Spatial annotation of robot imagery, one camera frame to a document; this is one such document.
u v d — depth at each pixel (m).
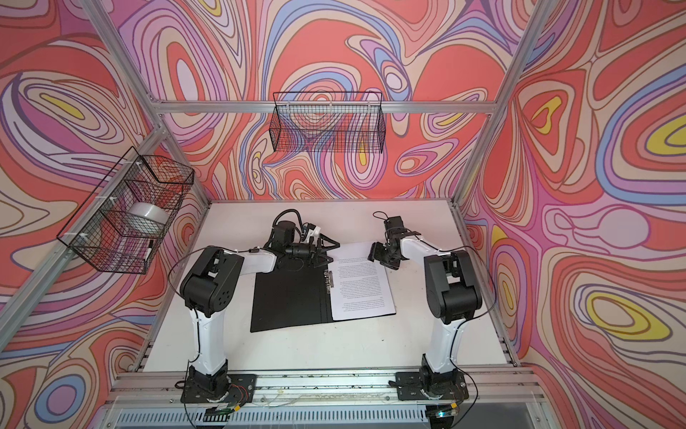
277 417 0.96
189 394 0.74
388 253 0.85
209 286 0.54
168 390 0.75
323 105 0.88
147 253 0.72
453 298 0.51
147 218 0.71
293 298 0.91
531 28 0.72
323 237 0.86
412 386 0.73
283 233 0.81
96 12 0.68
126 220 0.70
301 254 0.86
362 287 0.93
